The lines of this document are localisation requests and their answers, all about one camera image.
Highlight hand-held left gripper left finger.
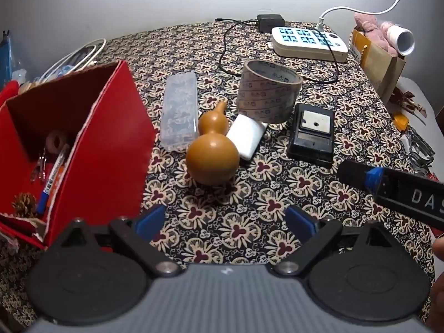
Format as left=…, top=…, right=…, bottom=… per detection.
left=52, top=204, right=181, bottom=278

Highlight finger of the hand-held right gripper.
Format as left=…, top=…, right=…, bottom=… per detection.
left=338, top=161, right=385, bottom=195

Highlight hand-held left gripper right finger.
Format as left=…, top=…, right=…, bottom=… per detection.
left=267, top=205, right=403, bottom=278

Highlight black rectangular device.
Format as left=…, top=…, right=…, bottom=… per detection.
left=286, top=103, right=335, bottom=166

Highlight red cardboard box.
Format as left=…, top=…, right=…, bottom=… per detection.
left=0, top=60, right=157, bottom=250

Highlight brown gourd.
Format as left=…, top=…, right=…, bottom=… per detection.
left=185, top=99, right=241, bottom=186

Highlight white bottle with blue cap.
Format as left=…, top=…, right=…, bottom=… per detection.
left=227, top=114, right=268, bottom=161

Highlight large tape roll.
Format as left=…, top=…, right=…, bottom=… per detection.
left=237, top=60, right=303, bottom=124

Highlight person's right hand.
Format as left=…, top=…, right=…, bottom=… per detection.
left=431, top=236, right=444, bottom=332

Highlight metal tools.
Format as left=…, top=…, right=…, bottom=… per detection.
left=404, top=127, right=436, bottom=174

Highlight floral patterned tablecloth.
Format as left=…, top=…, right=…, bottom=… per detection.
left=0, top=19, right=436, bottom=320

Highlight orange small item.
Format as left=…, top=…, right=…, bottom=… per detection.
left=392, top=113, right=410, bottom=130

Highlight brown dried ribbon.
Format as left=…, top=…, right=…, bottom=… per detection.
left=390, top=88, right=429, bottom=115

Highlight blue and white pen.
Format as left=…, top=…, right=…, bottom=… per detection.
left=36, top=146, right=70, bottom=216

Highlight brown paper bag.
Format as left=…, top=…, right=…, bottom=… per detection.
left=349, top=26, right=406, bottom=103

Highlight clear plastic case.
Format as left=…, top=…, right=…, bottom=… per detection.
left=160, top=73, right=199, bottom=152

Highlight small brown tape roll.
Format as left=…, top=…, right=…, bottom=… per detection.
left=45, top=130, right=70, bottom=155

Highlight metal binder clip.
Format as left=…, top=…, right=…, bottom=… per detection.
left=31, top=149, right=49, bottom=181

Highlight pine cone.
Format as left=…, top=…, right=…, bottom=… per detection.
left=12, top=192, right=38, bottom=218

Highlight white power strip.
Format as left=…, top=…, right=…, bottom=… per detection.
left=269, top=26, right=348, bottom=63

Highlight pink plush toy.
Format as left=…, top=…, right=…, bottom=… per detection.
left=354, top=12, right=399, bottom=56

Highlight black charger adapter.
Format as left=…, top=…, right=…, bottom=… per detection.
left=257, top=14, right=285, bottom=32

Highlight blue plastic packet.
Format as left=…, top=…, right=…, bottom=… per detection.
left=0, top=29, right=14, bottom=87

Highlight white power cable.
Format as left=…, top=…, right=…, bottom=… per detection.
left=317, top=0, right=412, bottom=32

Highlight bundle of white cables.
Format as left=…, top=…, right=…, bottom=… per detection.
left=38, top=38, right=106, bottom=80

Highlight black cable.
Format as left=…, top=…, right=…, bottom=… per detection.
left=215, top=17, right=342, bottom=84

